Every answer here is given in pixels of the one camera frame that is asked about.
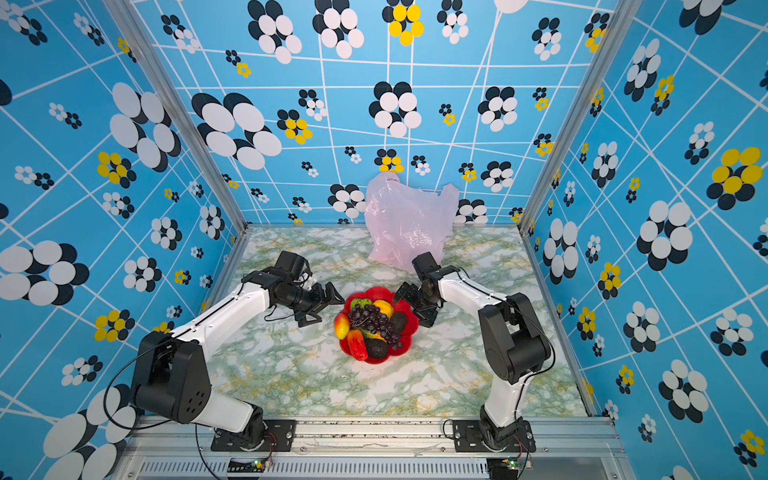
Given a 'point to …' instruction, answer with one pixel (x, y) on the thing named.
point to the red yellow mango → (342, 325)
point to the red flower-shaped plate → (377, 293)
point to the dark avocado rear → (399, 321)
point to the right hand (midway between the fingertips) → (404, 310)
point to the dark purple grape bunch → (372, 319)
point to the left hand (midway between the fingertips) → (337, 307)
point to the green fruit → (363, 302)
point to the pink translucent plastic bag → (407, 221)
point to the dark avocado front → (377, 348)
